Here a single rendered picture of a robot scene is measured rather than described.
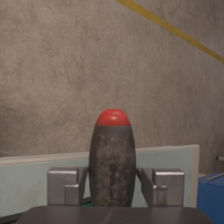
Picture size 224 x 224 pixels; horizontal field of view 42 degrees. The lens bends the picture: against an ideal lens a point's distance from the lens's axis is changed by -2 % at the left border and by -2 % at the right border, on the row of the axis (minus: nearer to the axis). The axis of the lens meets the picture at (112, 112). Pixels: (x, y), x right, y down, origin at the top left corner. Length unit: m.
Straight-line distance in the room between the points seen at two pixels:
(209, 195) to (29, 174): 1.55
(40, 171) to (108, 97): 1.68
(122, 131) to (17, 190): 0.22
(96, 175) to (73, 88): 1.63
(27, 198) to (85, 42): 1.60
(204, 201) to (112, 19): 1.34
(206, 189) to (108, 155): 1.69
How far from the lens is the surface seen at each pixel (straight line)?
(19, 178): 0.35
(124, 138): 0.16
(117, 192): 0.16
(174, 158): 0.65
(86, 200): 0.41
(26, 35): 1.60
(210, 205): 1.85
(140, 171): 0.16
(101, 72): 1.98
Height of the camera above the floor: 1.29
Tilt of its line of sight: 39 degrees down
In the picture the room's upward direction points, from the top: 91 degrees clockwise
